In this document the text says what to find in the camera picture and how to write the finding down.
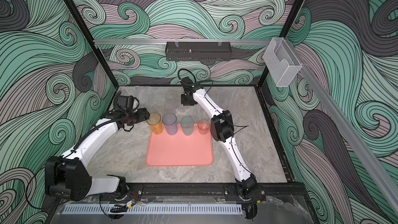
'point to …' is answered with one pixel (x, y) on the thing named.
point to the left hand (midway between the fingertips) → (144, 114)
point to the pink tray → (164, 150)
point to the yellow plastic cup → (155, 120)
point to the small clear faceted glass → (181, 108)
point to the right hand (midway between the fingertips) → (184, 103)
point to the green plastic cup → (187, 124)
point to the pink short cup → (203, 126)
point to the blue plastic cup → (170, 122)
